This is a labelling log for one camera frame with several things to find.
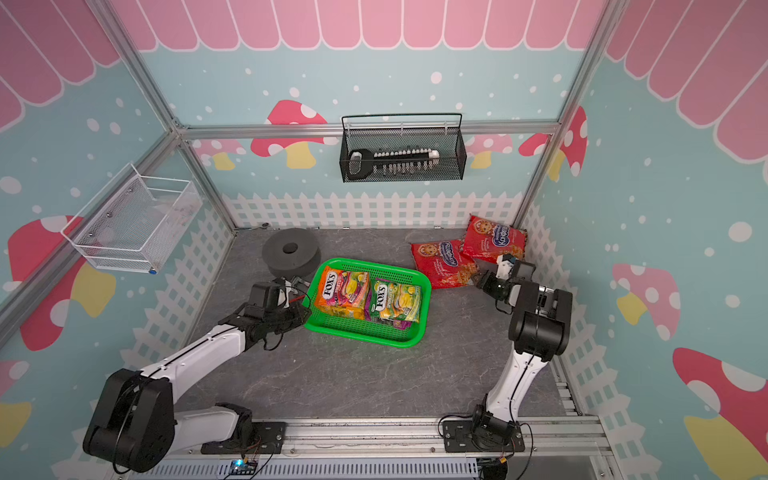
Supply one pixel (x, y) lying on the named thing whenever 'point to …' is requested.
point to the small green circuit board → (242, 467)
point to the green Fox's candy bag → (396, 301)
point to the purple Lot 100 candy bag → (399, 324)
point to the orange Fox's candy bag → (343, 293)
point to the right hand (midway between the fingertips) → (479, 276)
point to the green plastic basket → (362, 329)
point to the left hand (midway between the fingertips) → (310, 317)
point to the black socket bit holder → (363, 163)
